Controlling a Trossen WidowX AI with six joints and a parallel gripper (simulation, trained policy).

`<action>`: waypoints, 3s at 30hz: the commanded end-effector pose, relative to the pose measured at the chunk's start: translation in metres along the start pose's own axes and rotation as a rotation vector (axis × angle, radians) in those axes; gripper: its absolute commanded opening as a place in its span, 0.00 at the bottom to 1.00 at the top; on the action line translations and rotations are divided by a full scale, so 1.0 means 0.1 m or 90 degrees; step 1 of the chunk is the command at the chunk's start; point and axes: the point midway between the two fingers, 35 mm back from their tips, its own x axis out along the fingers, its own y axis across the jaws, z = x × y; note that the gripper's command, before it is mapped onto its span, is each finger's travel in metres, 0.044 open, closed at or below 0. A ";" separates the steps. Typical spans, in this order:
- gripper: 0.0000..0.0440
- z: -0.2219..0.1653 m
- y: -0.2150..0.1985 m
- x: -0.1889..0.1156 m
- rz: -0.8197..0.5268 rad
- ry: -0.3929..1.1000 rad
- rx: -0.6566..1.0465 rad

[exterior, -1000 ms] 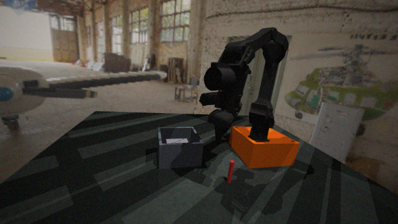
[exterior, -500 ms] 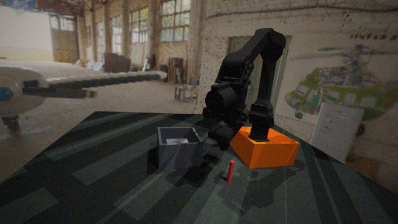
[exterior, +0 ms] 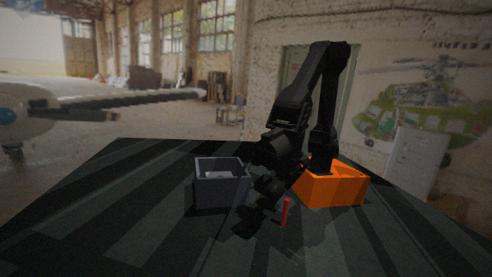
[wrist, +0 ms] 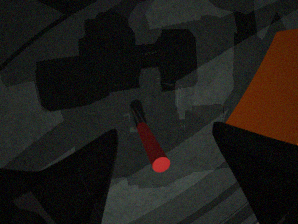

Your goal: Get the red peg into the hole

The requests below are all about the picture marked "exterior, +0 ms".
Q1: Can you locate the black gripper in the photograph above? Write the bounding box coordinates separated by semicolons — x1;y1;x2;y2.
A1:
254;152;310;205

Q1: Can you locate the dark red peg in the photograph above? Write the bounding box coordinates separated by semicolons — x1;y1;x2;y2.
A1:
280;198;290;226

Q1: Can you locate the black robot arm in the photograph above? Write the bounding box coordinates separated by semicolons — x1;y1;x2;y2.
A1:
250;40;351;176

